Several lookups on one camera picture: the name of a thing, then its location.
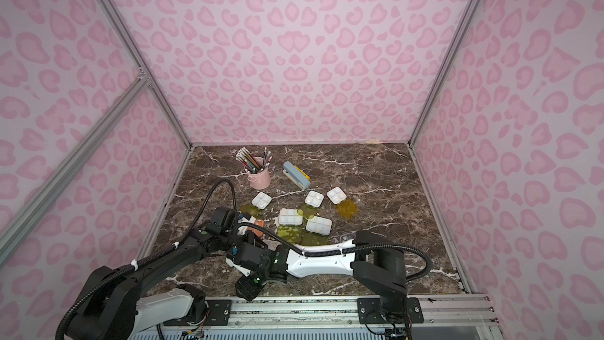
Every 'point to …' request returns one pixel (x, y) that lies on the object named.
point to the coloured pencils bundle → (250, 164)
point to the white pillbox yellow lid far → (336, 195)
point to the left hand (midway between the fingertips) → (266, 248)
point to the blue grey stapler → (299, 179)
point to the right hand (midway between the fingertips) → (246, 289)
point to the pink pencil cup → (260, 180)
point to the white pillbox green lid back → (314, 198)
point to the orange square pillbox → (259, 232)
